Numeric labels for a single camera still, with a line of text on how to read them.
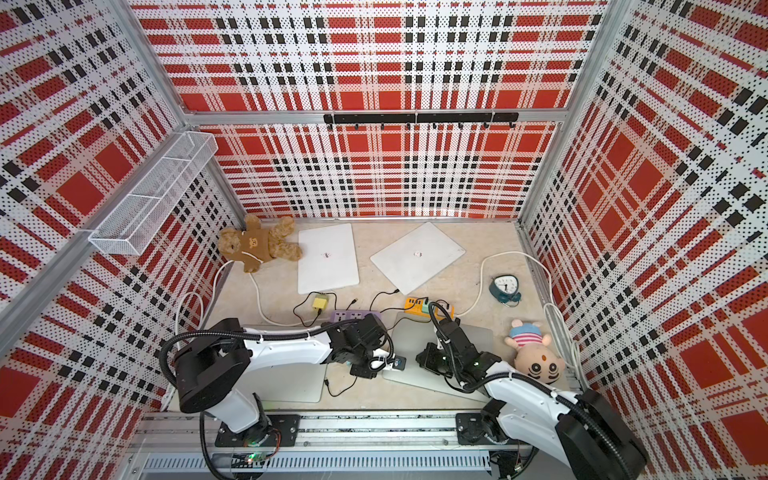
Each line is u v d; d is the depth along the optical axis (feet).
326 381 2.69
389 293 3.25
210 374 1.45
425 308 2.97
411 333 2.97
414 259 3.58
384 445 2.40
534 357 2.52
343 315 3.00
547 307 3.23
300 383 2.82
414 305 3.05
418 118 2.90
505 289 3.14
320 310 3.13
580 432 1.36
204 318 3.23
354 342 2.20
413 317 3.05
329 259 3.56
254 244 3.42
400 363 2.36
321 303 3.14
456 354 2.13
